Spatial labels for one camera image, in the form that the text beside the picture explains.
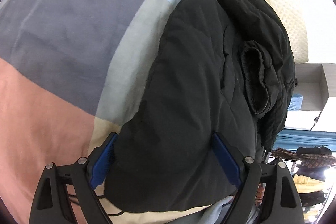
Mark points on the checkered bed quilt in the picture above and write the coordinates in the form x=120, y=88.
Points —
x=65, y=29

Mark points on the blue curtain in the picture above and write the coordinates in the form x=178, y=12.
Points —
x=302, y=137

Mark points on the person's light jeans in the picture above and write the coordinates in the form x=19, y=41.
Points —
x=215, y=213

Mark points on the cream quilted headboard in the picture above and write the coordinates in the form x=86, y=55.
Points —
x=283, y=3

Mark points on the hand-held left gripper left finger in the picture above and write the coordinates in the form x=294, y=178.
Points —
x=103, y=163

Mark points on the blue chair cover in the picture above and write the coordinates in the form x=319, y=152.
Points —
x=295, y=103

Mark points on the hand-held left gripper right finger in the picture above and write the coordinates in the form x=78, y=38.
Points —
x=227, y=158

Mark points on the black puffer jacket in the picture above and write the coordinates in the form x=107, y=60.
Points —
x=189, y=82

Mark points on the cream hanging garment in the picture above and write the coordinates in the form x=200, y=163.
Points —
x=309, y=183

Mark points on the brown patterned hanging garment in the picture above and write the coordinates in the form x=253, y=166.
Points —
x=315, y=159

